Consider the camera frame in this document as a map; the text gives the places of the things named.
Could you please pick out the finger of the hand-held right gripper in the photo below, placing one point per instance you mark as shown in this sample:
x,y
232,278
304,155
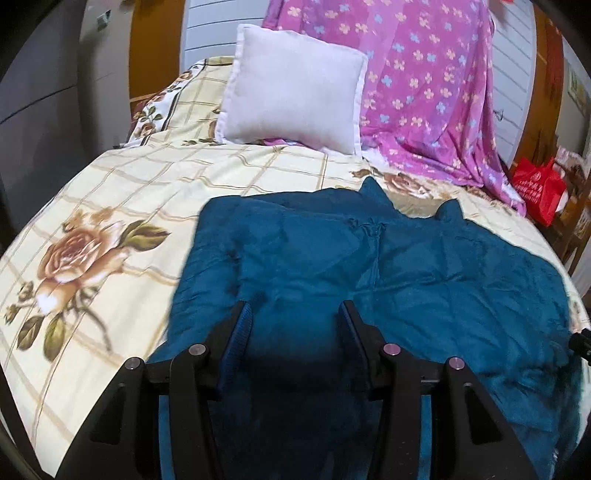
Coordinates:
x,y
582,342

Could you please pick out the white slatted wooden headboard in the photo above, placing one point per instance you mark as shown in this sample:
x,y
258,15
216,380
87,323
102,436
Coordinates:
x,y
207,27

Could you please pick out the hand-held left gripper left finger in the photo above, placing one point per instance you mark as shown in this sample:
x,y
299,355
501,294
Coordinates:
x,y
238,332

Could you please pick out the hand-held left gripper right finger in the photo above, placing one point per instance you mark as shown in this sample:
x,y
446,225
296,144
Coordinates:
x,y
355,332

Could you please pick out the wooden chair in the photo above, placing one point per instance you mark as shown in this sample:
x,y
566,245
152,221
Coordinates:
x,y
575,212

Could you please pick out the cream checked floral bed sheet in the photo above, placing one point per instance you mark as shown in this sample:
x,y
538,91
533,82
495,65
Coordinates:
x,y
115,194

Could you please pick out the teal puffer jacket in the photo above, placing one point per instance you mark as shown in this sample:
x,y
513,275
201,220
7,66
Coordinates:
x,y
415,286

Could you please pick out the white pillow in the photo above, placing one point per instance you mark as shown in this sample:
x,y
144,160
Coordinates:
x,y
291,87

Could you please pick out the pink floral blanket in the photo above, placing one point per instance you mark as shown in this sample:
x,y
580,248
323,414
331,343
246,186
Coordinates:
x,y
425,92

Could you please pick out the framed wall picture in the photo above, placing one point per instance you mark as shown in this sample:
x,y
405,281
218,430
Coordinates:
x,y
576,85

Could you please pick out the red shopping bag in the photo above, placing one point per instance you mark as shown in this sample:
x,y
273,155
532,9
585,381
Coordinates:
x,y
538,189

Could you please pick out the grey refrigerator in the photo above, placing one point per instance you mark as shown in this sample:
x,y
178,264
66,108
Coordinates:
x,y
46,101

